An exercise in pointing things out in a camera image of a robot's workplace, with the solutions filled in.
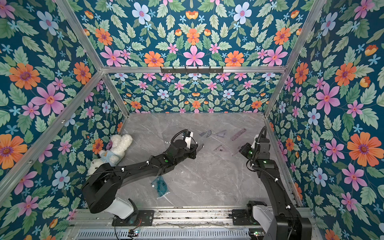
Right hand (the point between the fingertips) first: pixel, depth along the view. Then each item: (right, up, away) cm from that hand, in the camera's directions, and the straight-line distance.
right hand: (244, 144), depth 82 cm
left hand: (-25, 0, +1) cm, 25 cm away
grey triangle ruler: (-10, +5, +26) cm, 28 cm away
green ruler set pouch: (-48, -24, +2) cm, 53 cm away
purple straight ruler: (+3, +4, +26) cm, 26 cm away
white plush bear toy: (-75, -7, +2) cm, 75 cm away
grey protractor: (-19, +5, +26) cm, 33 cm away
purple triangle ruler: (-11, -5, +17) cm, 21 cm away
